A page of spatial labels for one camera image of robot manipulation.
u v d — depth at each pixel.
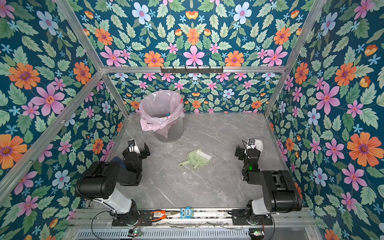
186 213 0.74
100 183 0.46
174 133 1.07
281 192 0.44
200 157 0.95
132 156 0.74
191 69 0.91
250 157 0.69
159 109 1.01
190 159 0.93
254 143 0.79
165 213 0.75
